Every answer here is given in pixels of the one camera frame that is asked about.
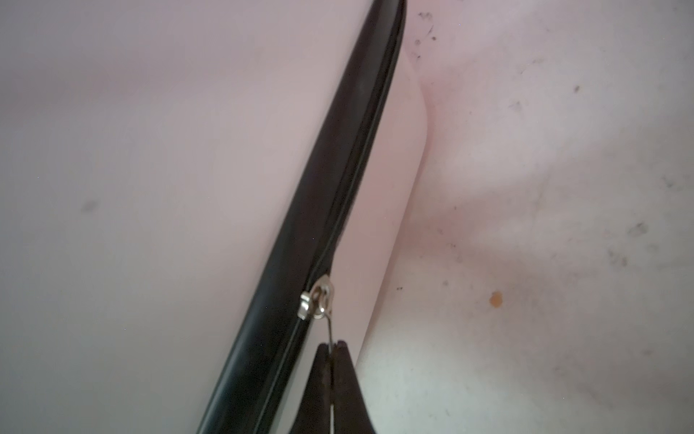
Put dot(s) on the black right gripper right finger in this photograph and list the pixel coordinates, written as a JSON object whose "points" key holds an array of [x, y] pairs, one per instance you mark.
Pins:
{"points": [[350, 412]]}

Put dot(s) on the black suitcase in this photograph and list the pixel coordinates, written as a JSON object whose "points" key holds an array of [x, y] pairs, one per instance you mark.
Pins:
{"points": [[194, 196]]}

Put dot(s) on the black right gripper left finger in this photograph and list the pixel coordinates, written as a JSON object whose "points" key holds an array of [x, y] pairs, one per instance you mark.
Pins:
{"points": [[314, 396]]}

